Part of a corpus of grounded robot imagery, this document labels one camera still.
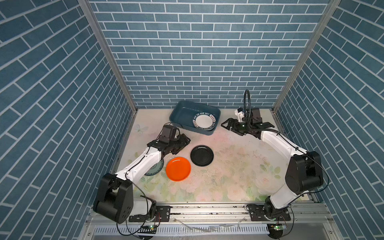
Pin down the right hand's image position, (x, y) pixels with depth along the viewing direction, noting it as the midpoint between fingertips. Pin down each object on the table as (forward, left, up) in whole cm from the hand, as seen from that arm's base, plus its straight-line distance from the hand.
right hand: (227, 127), depth 87 cm
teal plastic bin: (+26, +32, -17) cm, 45 cm away
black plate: (-11, +14, -17) cm, 25 cm away
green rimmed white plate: (+16, +14, -14) cm, 26 cm away
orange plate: (-21, +28, -17) cm, 39 cm away
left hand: (-10, +20, -4) cm, 23 cm away
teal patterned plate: (-21, +41, -18) cm, 50 cm away
